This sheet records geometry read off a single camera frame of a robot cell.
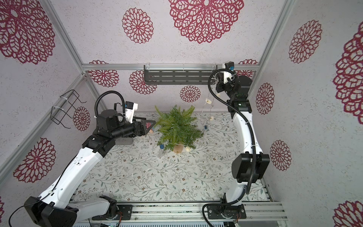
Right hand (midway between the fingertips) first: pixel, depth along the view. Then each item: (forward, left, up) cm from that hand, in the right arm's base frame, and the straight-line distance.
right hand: (219, 69), depth 70 cm
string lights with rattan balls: (-5, +3, -17) cm, 17 cm away
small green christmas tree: (-23, +20, -19) cm, 36 cm away
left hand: (-22, +34, -15) cm, 43 cm away
